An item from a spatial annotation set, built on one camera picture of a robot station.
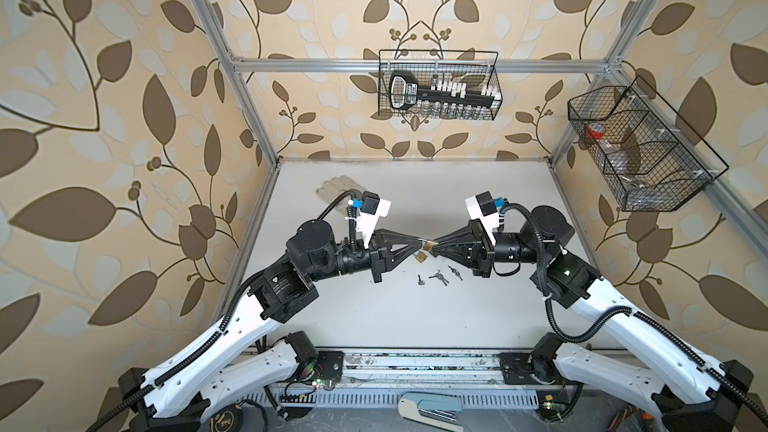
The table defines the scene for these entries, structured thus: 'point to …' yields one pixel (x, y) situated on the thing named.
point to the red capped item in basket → (595, 131)
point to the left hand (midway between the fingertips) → (421, 246)
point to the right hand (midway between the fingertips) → (437, 248)
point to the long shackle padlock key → (420, 282)
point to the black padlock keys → (441, 277)
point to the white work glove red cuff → (333, 187)
